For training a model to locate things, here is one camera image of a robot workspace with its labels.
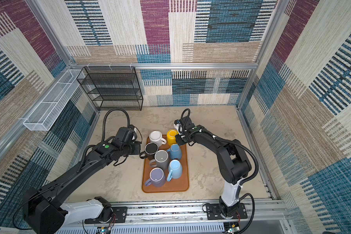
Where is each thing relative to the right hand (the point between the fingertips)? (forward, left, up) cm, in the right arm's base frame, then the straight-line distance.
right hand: (180, 141), depth 93 cm
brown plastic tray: (-24, +1, -8) cm, 26 cm away
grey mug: (-15, +11, +4) cm, 19 cm away
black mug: (-6, +17, +2) cm, 19 cm away
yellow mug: (+2, +5, +4) cm, 7 cm away
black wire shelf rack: (+41, +49, +11) cm, 65 cm away
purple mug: (-23, +13, +1) cm, 26 cm away
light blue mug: (-19, +3, +2) cm, 20 cm away
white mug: (+3, +15, +1) cm, 15 cm away
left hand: (-7, +22, +10) cm, 25 cm away
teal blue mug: (-8, +3, +2) cm, 9 cm away
